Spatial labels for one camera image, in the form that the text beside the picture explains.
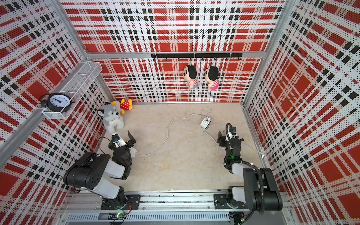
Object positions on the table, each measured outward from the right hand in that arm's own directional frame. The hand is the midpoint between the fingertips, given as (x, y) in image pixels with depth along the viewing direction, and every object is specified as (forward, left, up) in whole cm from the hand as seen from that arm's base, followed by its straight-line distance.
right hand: (226, 131), depth 89 cm
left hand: (-2, +65, +2) cm, 65 cm away
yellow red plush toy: (+30, +78, -6) cm, 84 cm away
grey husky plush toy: (+10, +76, +7) cm, 77 cm away
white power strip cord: (+3, +10, -9) cm, 14 cm away
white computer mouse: (+10, +13, -3) cm, 16 cm away
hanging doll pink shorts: (+32, +9, +20) cm, 39 cm away
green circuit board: (-44, +61, -9) cm, 76 cm away
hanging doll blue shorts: (+30, +23, +23) cm, 45 cm away
